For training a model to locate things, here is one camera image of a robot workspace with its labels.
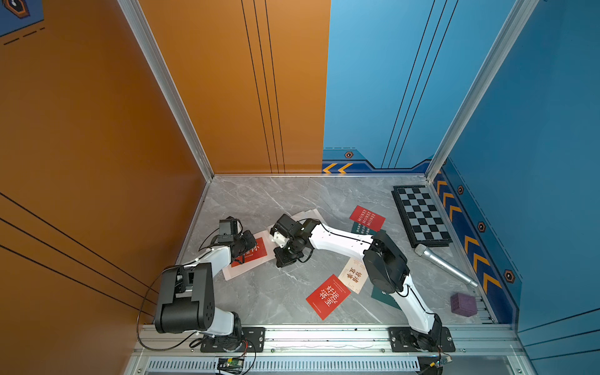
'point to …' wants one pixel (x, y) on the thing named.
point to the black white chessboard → (420, 216)
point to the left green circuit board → (232, 366)
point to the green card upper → (357, 227)
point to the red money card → (363, 216)
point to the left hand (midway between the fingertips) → (254, 235)
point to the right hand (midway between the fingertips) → (277, 263)
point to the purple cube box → (463, 304)
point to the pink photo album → (231, 272)
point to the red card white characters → (258, 251)
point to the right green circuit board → (439, 362)
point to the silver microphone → (423, 251)
